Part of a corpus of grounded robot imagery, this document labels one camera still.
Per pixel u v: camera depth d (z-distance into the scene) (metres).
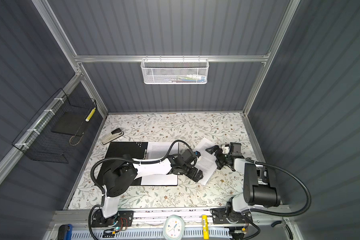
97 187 0.50
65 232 0.68
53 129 0.72
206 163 0.92
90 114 0.82
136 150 0.99
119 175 0.52
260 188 0.45
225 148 0.89
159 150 0.98
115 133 1.04
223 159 0.82
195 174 0.77
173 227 0.69
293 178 0.41
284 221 0.72
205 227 0.70
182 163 0.70
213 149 0.85
